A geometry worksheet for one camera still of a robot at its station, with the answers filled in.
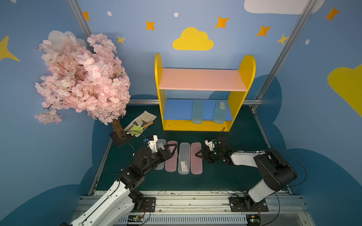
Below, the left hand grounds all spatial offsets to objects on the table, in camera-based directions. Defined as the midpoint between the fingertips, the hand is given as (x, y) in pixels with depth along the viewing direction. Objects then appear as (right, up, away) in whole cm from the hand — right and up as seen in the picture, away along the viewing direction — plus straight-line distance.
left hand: (173, 146), depth 72 cm
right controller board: (+42, -39, +1) cm, 57 cm away
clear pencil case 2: (+6, -12, +18) cm, 23 cm away
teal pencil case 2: (+31, +19, +26) cm, 45 cm away
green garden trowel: (-29, +7, +33) cm, 44 cm away
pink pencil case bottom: (+13, -13, +16) cm, 25 cm away
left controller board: (-20, -38, -1) cm, 43 cm away
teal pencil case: (+15, +20, +26) cm, 36 cm away
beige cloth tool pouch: (-27, +14, +39) cm, 50 cm away
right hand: (+16, -9, +18) cm, 25 cm away
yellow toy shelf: (+1, +17, +25) cm, 30 cm away
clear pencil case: (-11, -3, +26) cm, 28 cm away
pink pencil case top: (-3, -15, +16) cm, 22 cm away
